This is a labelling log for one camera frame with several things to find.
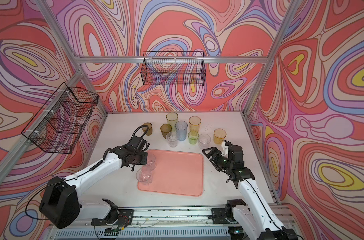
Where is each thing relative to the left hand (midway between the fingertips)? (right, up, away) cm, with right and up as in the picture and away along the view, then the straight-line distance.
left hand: (146, 157), depth 86 cm
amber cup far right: (+47, +12, +18) cm, 52 cm away
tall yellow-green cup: (+14, +24, +14) cm, 31 cm away
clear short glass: (-2, -11, 0) cm, 11 cm away
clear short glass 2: (+3, -2, -2) cm, 4 cm away
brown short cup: (-2, +15, +16) cm, 23 cm away
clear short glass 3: (+14, +11, +16) cm, 23 cm away
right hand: (+34, +1, -6) cm, 34 cm away
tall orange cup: (+29, +21, +10) cm, 37 cm away
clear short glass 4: (+35, +8, +13) cm, 38 cm away
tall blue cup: (+20, +17, +12) cm, 29 cm away
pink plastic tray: (+19, -11, +6) cm, 23 cm away
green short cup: (+28, +11, +13) cm, 33 cm away
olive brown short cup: (+9, +17, +14) cm, 24 cm away
